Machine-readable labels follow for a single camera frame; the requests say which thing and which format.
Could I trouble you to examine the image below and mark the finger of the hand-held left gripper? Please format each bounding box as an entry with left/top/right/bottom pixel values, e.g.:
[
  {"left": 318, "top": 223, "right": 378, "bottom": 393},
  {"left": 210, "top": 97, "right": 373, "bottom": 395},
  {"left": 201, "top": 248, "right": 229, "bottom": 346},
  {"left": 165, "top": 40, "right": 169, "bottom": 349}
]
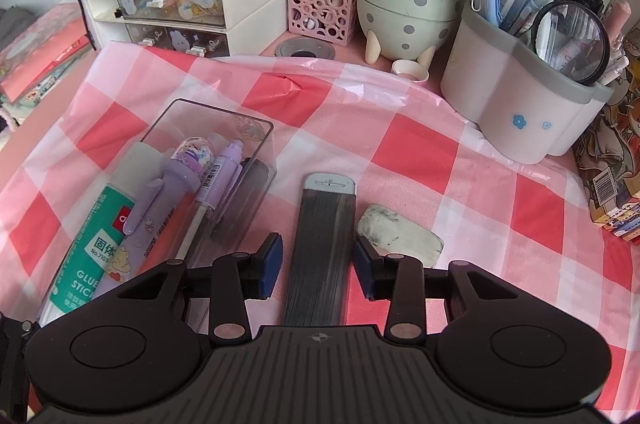
[{"left": 0, "top": 311, "right": 41, "bottom": 424}]

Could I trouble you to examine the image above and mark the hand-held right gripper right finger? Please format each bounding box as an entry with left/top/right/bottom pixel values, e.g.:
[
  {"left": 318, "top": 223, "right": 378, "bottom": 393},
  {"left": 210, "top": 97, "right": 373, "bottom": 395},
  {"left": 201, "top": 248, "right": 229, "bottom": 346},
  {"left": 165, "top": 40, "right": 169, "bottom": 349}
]
[{"left": 351, "top": 237, "right": 524, "bottom": 346}]

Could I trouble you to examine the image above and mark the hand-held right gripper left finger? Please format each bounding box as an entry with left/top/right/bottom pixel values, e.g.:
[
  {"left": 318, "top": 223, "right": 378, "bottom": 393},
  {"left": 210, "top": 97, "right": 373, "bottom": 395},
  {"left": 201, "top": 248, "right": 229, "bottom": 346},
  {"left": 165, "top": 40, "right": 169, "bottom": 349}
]
[{"left": 116, "top": 232, "right": 284, "bottom": 347}]

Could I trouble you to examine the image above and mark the grey pencil lead case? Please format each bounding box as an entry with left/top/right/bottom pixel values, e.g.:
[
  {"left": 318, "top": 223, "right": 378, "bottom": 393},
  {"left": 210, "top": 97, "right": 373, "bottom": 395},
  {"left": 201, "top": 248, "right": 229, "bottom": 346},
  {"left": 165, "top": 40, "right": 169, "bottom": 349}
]
[{"left": 283, "top": 173, "right": 357, "bottom": 328}]

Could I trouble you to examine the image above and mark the white eraser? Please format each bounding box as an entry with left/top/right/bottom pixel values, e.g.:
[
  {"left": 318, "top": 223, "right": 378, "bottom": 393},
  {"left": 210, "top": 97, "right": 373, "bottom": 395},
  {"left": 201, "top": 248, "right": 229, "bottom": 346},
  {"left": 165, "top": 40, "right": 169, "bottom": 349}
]
[{"left": 354, "top": 202, "right": 445, "bottom": 264}]

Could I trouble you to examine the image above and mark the purple mechanical pencil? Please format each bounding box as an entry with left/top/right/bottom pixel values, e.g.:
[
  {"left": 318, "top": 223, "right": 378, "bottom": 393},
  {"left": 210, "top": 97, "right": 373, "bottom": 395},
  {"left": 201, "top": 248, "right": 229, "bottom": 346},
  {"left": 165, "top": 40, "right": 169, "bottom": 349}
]
[{"left": 177, "top": 139, "right": 246, "bottom": 261}]

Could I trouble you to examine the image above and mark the pink orange marker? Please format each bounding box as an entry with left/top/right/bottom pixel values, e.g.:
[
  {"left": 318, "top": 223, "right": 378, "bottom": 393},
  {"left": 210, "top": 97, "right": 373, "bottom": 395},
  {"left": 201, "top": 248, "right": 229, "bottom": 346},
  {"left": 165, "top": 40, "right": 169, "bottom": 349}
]
[{"left": 144, "top": 198, "right": 202, "bottom": 266}]

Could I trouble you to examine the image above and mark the purple dome-top pen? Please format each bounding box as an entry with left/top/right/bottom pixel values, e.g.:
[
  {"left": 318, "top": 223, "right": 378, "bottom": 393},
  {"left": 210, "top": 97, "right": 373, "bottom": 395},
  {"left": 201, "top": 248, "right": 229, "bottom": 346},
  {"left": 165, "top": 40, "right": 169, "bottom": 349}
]
[{"left": 107, "top": 136, "right": 219, "bottom": 281}]

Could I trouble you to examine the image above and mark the green white glue stick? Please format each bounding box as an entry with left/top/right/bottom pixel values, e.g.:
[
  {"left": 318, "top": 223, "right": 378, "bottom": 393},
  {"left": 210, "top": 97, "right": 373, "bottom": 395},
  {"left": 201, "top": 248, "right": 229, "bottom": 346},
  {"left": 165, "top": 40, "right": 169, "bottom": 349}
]
[{"left": 47, "top": 142, "right": 167, "bottom": 323}]

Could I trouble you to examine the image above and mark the clear plastic organizer box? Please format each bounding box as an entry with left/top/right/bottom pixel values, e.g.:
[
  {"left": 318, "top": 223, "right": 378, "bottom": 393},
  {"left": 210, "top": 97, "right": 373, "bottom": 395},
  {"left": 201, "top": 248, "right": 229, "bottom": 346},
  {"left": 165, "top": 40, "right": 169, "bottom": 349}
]
[{"left": 36, "top": 98, "right": 277, "bottom": 331}]

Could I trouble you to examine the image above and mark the pink checkered tablecloth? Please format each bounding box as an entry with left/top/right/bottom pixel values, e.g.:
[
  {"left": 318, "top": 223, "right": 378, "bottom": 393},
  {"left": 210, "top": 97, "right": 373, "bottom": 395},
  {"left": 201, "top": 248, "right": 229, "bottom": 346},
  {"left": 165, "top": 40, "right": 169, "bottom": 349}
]
[{"left": 0, "top": 40, "right": 640, "bottom": 411}]

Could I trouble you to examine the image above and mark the small white tape roll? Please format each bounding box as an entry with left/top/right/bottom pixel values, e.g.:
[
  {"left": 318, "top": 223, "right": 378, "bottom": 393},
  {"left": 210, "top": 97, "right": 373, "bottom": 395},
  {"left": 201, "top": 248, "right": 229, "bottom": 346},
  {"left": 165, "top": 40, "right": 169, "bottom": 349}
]
[{"left": 391, "top": 58, "right": 430, "bottom": 83}]

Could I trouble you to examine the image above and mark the grey white flower pen holder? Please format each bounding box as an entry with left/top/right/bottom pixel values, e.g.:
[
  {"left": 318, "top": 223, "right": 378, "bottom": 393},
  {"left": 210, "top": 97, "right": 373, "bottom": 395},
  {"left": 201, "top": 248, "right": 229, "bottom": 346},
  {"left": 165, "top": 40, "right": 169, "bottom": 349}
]
[{"left": 439, "top": 0, "right": 615, "bottom": 165}]

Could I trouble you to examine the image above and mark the grey desk grommet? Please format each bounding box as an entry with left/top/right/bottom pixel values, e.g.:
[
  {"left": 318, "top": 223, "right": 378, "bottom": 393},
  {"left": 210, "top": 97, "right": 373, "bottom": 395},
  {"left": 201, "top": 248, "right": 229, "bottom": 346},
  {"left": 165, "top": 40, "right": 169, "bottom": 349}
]
[{"left": 274, "top": 37, "right": 335, "bottom": 59}]

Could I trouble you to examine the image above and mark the white drawer organizer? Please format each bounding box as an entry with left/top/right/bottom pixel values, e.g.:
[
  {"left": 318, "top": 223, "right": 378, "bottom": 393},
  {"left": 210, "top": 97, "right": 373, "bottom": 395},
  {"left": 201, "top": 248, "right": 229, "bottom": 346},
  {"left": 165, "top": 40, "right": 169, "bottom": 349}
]
[{"left": 67, "top": 0, "right": 292, "bottom": 61}]

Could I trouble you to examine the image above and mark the egg-shaped pen holder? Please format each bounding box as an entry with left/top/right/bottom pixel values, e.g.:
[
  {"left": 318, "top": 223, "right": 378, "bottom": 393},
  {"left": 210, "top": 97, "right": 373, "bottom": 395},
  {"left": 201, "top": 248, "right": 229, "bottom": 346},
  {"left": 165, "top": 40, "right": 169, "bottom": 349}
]
[{"left": 356, "top": 0, "right": 464, "bottom": 68}]

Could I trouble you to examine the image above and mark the pink cartoon cover book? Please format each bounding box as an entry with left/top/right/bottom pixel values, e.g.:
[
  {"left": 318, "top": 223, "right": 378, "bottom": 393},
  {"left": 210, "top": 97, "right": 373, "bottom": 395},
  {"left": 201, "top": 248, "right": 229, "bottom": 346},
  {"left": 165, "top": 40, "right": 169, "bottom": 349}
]
[{"left": 572, "top": 91, "right": 640, "bottom": 248}]

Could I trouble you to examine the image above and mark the black magnifying glass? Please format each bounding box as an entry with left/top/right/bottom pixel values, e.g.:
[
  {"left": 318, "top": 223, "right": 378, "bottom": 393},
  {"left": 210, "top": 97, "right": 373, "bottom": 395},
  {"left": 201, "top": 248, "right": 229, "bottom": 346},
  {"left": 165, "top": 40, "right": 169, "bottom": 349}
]
[{"left": 530, "top": 0, "right": 612, "bottom": 86}]

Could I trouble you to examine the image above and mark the pink notebook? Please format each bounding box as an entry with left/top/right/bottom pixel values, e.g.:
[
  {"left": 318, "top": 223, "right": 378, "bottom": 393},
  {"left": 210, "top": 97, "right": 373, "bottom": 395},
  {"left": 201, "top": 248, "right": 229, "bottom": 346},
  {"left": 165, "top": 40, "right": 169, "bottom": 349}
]
[{"left": 0, "top": 3, "right": 94, "bottom": 106}]

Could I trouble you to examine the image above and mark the grey cloth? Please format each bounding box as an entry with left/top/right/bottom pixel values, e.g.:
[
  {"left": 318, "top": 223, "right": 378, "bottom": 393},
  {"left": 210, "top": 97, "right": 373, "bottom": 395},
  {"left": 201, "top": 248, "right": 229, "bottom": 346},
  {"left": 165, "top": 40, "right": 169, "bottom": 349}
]
[{"left": 0, "top": 6, "right": 32, "bottom": 36}]

